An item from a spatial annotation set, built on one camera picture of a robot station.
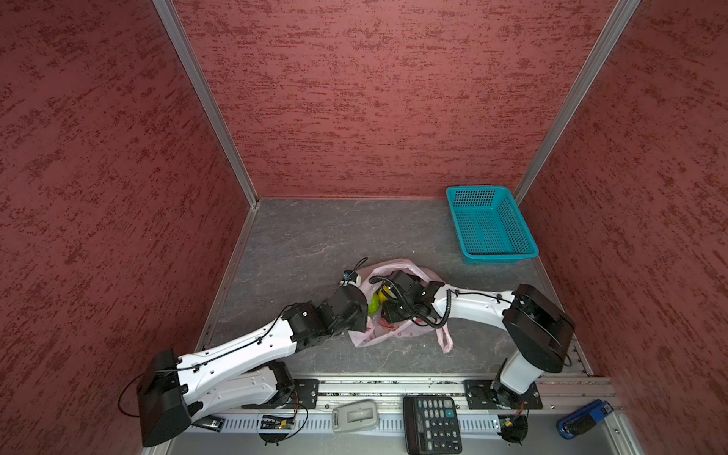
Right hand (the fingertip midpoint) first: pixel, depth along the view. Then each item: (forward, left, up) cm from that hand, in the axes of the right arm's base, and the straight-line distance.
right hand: (387, 320), depth 86 cm
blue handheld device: (-28, -46, 0) cm, 54 cm away
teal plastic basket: (+38, -46, -2) cm, 60 cm away
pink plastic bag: (-3, +3, +2) cm, 5 cm away
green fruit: (+3, +4, +5) cm, 7 cm away
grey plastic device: (-25, +10, +1) cm, 27 cm away
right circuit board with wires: (-28, -30, -2) cm, 42 cm away
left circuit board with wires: (-25, +33, -4) cm, 41 cm away
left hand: (-3, +7, +10) cm, 13 cm away
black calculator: (-27, -9, +1) cm, 29 cm away
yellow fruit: (-1, +2, +20) cm, 20 cm away
